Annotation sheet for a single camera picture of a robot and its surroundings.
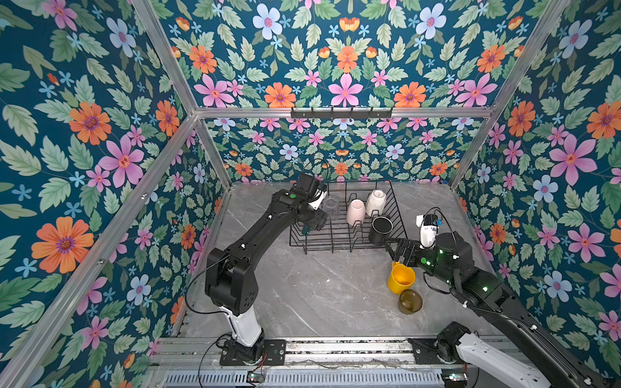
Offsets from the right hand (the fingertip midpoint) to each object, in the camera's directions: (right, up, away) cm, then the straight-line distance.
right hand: (393, 240), depth 69 cm
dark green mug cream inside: (-28, 0, +30) cm, 42 cm away
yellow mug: (+7, -17, +17) cm, 25 cm away
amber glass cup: (+9, -24, +13) cm, 29 cm away
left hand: (-23, +8, +15) cm, 28 cm away
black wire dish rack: (-15, -3, +31) cm, 35 cm away
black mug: (+2, +2, +22) cm, 22 cm away
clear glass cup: (-18, +10, +29) cm, 35 cm away
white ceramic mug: (+1, +11, +29) cm, 31 cm away
